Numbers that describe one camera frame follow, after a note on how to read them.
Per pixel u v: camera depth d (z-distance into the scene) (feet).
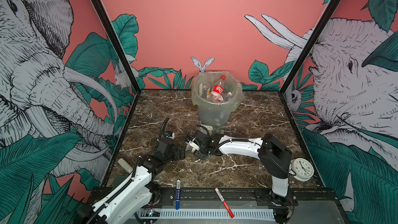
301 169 2.62
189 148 2.81
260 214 2.30
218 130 3.05
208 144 2.13
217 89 2.89
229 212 2.30
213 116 3.16
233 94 3.10
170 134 2.45
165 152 2.06
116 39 3.04
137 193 1.95
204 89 2.95
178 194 2.42
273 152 1.74
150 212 2.28
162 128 3.21
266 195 2.44
